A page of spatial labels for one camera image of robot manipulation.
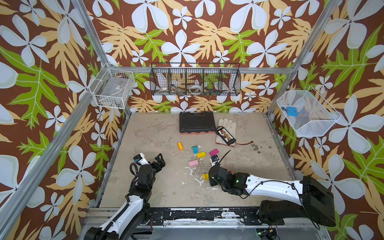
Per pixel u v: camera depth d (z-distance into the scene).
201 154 0.96
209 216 0.75
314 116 0.78
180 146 1.01
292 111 0.87
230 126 1.11
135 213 0.56
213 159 0.72
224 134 1.04
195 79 0.98
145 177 0.63
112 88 0.87
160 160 0.79
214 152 1.01
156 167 0.76
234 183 0.58
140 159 0.73
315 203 0.41
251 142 1.04
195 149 0.99
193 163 0.93
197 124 1.08
